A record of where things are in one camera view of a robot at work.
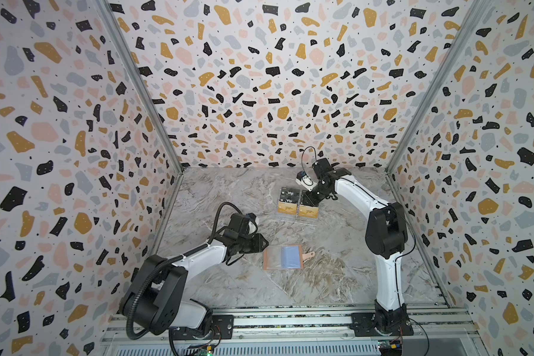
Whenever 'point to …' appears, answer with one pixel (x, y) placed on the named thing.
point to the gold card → (308, 211)
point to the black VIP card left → (290, 195)
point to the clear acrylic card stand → (294, 205)
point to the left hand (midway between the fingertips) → (272, 243)
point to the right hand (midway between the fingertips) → (310, 199)
